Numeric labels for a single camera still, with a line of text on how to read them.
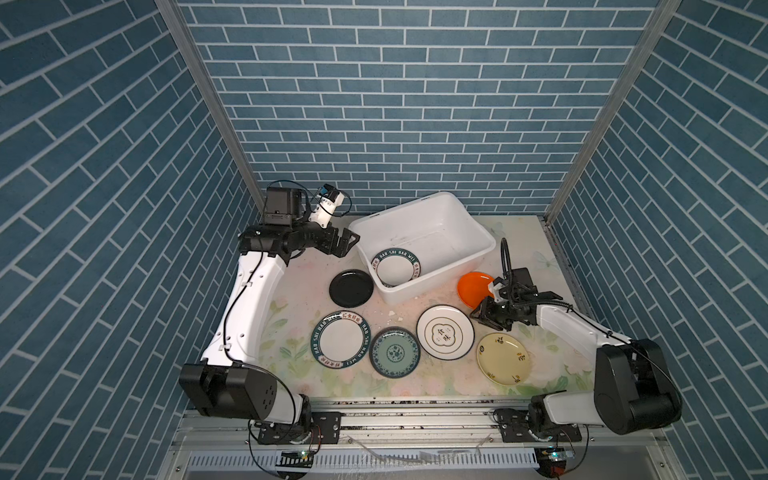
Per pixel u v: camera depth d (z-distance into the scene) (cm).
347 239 66
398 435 74
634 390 42
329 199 63
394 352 86
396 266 106
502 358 86
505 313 75
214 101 86
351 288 98
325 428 74
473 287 100
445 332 89
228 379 38
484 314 78
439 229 119
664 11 71
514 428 73
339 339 90
